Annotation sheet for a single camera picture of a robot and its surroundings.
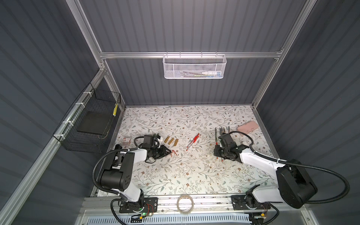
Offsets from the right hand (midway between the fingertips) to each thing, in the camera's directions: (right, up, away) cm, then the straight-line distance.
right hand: (216, 150), depth 89 cm
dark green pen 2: (+8, +13, +16) cm, 22 cm away
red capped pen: (-14, +4, +10) cm, 18 cm away
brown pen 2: (+10, +12, +16) cm, 22 cm away
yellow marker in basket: (-63, +26, -5) cm, 68 cm away
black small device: (-66, +1, +5) cm, 66 cm away
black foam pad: (-68, +19, -16) cm, 72 cm away
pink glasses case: (+28, +14, +15) cm, 34 cm away
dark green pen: (+3, +9, +13) cm, 16 cm away
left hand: (-29, -2, +2) cm, 30 cm away
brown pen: (+8, +12, +15) cm, 21 cm away
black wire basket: (-75, +32, -9) cm, 82 cm away
